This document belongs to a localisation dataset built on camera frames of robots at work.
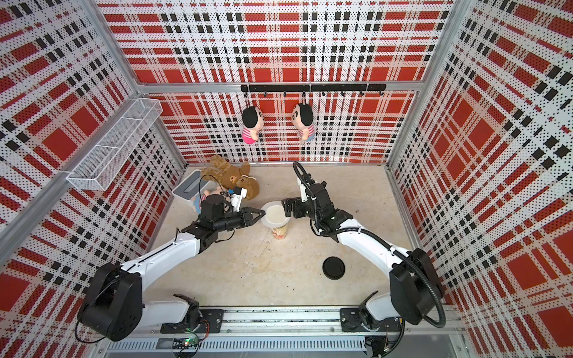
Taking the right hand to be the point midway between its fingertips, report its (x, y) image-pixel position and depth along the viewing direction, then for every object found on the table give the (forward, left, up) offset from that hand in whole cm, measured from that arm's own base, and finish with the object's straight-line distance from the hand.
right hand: (297, 198), depth 83 cm
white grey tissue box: (+19, +52, -16) cm, 57 cm away
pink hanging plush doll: (+33, +19, +12) cm, 40 cm away
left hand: (-5, +11, -2) cm, 12 cm away
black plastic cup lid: (-20, -14, -19) cm, 30 cm away
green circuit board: (-43, +35, -17) cm, 59 cm away
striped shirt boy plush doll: (+9, +45, -13) cm, 48 cm away
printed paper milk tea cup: (-8, +7, -11) cm, 16 cm away
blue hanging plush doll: (+32, -3, +14) cm, 34 cm away
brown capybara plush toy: (+21, +33, -11) cm, 41 cm away
